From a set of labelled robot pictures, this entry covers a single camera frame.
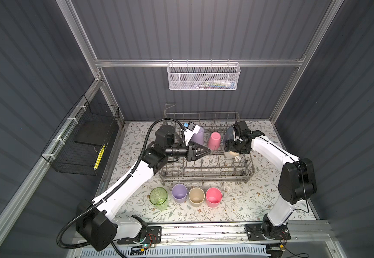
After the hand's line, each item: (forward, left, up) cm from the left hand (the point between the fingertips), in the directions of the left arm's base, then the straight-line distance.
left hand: (209, 151), depth 65 cm
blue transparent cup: (+22, -16, -16) cm, 32 cm away
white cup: (+11, -19, -21) cm, 31 cm away
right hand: (+16, -19, -22) cm, 33 cm away
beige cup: (-7, +5, -32) cm, 33 cm away
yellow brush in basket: (+3, +47, -6) cm, 48 cm away
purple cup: (-5, +14, -31) cm, 35 cm away
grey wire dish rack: (+9, -7, -30) cm, 32 cm away
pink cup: (+21, -8, -20) cm, 30 cm away
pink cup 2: (-8, -4, -31) cm, 32 cm away
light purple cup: (+23, +1, -18) cm, 30 cm away
